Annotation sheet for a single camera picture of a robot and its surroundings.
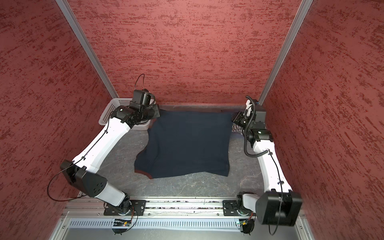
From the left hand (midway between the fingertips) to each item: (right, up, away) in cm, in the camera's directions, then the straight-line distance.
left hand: (158, 113), depth 78 cm
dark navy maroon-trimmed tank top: (+14, -17, +11) cm, 24 cm away
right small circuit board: (+44, -54, -6) cm, 70 cm away
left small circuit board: (-18, -55, -6) cm, 58 cm away
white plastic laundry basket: (-45, +7, +31) cm, 54 cm away
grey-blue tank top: (+49, -10, +25) cm, 56 cm away
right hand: (+39, -1, 0) cm, 39 cm away
